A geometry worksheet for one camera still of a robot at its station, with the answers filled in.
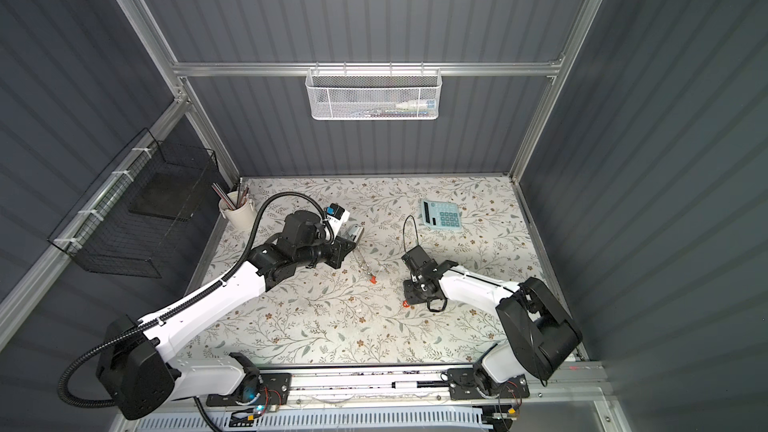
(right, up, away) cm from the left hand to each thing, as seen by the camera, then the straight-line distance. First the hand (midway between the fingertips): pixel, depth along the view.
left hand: (356, 244), depth 78 cm
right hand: (+17, -17, +11) cm, 26 cm away
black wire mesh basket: (-55, +7, -5) cm, 56 cm away
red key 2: (+14, -19, +10) cm, 25 cm away
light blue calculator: (+28, +7, +29) cm, 41 cm away
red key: (+4, -10, +3) cm, 11 cm away
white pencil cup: (-41, +9, +20) cm, 47 cm away
